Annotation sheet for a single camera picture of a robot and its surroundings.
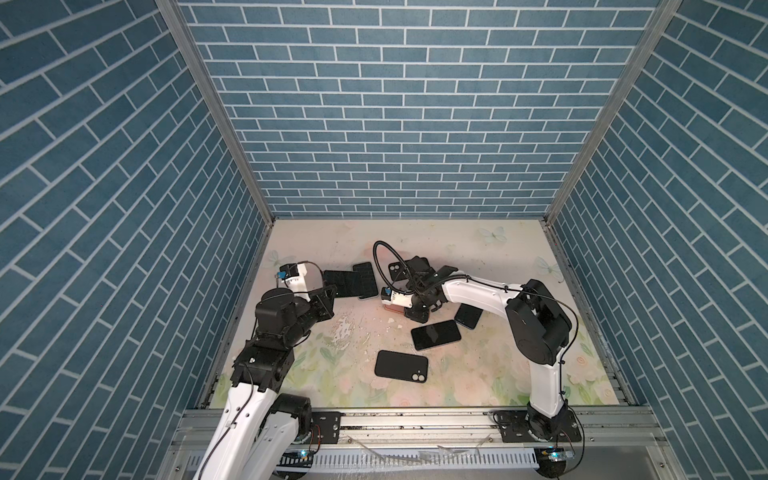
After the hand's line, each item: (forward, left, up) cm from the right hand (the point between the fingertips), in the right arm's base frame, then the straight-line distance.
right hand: (404, 308), depth 93 cm
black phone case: (-16, 0, -4) cm, 17 cm away
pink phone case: (-2, +3, +3) cm, 5 cm away
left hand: (-8, +16, +22) cm, 28 cm away
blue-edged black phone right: (-1, -20, -1) cm, 20 cm away
